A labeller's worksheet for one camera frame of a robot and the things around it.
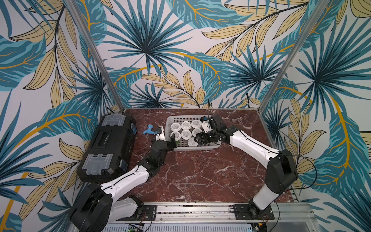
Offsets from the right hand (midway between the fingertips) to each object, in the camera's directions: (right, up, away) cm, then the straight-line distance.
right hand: (200, 137), depth 86 cm
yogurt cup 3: (-8, +1, +9) cm, 12 cm away
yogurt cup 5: (-5, -4, +6) cm, 9 cm away
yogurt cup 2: (-14, +1, +8) cm, 16 cm away
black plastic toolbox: (-49, -6, -9) cm, 50 cm away
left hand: (-18, +1, -4) cm, 19 cm away
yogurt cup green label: (-9, +7, +14) cm, 18 cm away
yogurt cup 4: (-1, +3, +11) cm, 12 cm away
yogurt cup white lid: (-16, +6, +12) cm, 21 cm away
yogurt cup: (+2, +7, -11) cm, 13 cm away
